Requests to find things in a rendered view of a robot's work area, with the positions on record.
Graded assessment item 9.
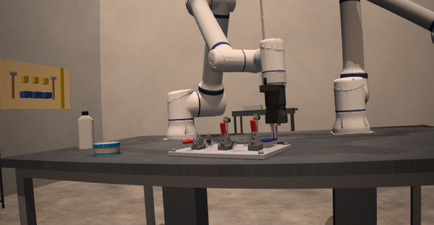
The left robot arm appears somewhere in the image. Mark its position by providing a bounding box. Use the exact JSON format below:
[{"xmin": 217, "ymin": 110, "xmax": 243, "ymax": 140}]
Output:
[{"xmin": 333, "ymin": 0, "xmax": 434, "ymax": 134}]

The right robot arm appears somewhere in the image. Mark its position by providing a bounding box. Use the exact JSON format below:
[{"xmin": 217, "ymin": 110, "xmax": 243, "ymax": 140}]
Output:
[{"xmin": 166, "ymin": 0, "xmax": 286, "ymax": 139}]

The white plastic bottle with black cap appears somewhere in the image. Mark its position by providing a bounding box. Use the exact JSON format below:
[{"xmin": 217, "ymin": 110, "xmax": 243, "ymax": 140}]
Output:
[{"xmin": 77, "ymin": 111, "xmax": 94, "ymax": 150}]

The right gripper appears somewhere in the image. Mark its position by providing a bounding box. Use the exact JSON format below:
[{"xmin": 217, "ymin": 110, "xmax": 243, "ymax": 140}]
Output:
[{"xmin": 259, "ymin": 72, "xmax": 288, "ymax": 141}]

